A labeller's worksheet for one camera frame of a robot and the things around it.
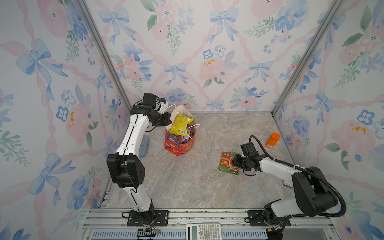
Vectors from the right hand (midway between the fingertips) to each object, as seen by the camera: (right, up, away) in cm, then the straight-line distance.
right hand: (234, 161), depth 93 cm
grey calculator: (-21, -27, -24) cm, 42 cm away
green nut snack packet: (-5, -2, 0) cm, 5 cm away
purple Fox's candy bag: (-32, +14, -9) cm, 36 cm away
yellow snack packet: (-33, +22, -9) cm, 41 cm away
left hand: (-38, +25, -9) cm, 46 cm away
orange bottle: (+25, +13, +2) cm, 28 cm away
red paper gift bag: (-38, +10, -5) cm, 40 cm away
